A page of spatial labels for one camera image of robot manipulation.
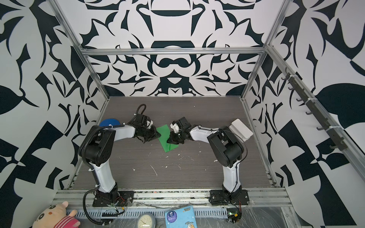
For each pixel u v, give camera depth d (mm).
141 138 852
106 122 1055
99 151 505
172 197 759
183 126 773
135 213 713
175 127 892
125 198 736
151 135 882
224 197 660
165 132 1040
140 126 812
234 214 714
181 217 652
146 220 649
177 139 826
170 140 846
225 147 513
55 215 634
